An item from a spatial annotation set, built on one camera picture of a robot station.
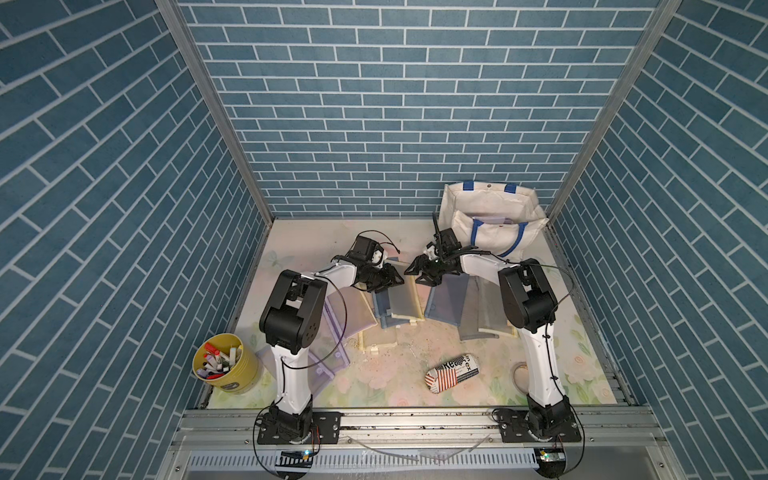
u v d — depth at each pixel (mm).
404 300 959
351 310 938
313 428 722
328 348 871
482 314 935
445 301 982
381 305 937
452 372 800
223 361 748
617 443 766
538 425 656
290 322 525
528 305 594
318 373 810
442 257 851
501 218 1083
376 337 894
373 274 862
